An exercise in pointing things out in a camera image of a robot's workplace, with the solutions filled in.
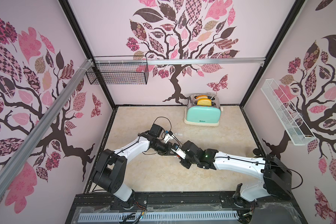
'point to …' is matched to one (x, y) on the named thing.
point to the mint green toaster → (203, 109)
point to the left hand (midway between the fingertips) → (175, 157)
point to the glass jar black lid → (256, 151)
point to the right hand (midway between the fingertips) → (180, 157)
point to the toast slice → (204, 101)
